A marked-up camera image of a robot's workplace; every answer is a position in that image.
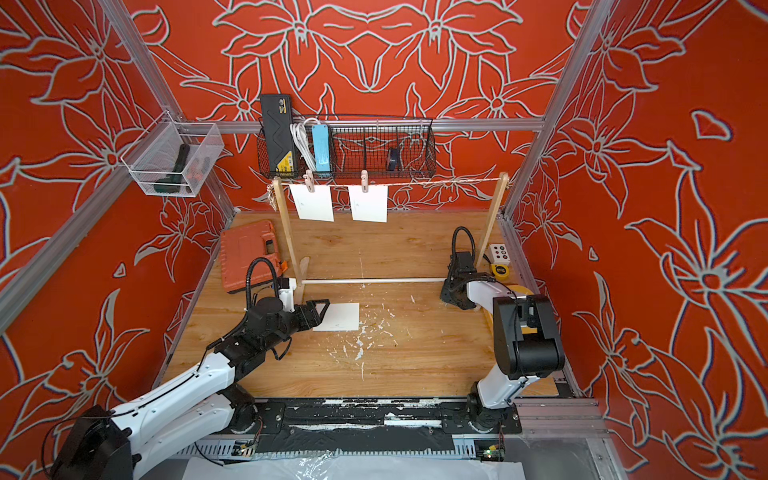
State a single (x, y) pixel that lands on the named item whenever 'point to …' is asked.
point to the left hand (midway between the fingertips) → (322, 303)
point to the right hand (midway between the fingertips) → (446, 294)
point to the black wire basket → (346, 148)
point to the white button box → (497, 253)
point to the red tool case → (240, 246)
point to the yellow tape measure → (501, 271)
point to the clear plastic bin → (173, 159)
